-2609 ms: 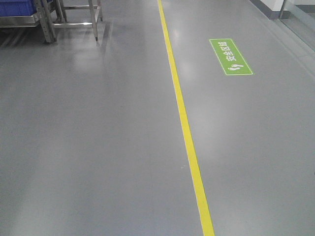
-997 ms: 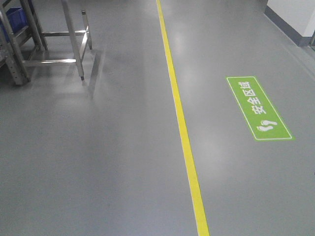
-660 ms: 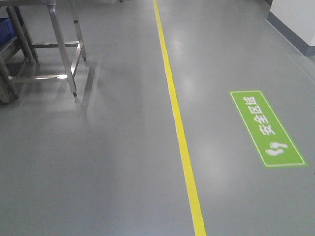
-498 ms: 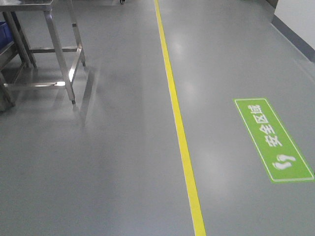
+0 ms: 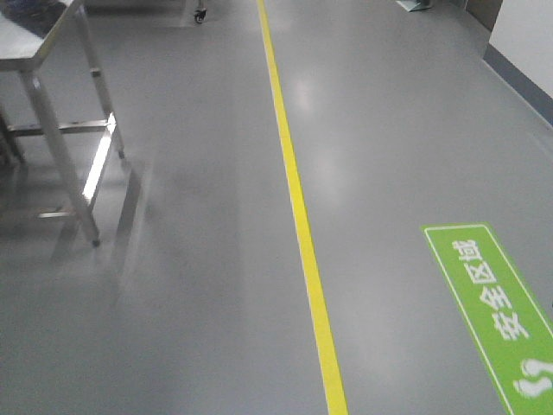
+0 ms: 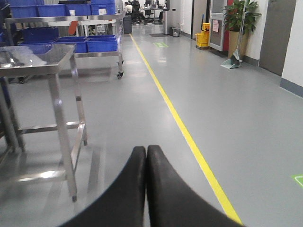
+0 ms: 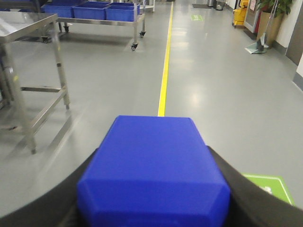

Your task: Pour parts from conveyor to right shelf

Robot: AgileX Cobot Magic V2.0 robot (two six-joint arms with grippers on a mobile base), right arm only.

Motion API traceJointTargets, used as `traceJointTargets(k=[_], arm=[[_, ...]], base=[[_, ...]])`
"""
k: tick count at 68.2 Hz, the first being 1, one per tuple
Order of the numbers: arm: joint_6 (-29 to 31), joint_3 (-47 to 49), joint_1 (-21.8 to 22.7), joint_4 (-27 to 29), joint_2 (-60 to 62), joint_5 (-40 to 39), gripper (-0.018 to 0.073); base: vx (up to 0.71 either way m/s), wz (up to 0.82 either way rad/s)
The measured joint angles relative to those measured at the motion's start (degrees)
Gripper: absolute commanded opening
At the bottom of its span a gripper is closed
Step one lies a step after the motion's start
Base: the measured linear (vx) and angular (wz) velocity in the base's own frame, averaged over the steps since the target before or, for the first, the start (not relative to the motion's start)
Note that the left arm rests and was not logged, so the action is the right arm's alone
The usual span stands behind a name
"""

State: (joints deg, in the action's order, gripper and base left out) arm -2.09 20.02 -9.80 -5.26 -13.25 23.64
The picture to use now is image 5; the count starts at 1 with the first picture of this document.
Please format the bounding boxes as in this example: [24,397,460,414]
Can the grey-green floor stand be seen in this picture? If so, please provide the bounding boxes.
[395,0,433,13]

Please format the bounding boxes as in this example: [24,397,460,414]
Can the bare steel table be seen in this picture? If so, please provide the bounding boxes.
[0,0,130,248]

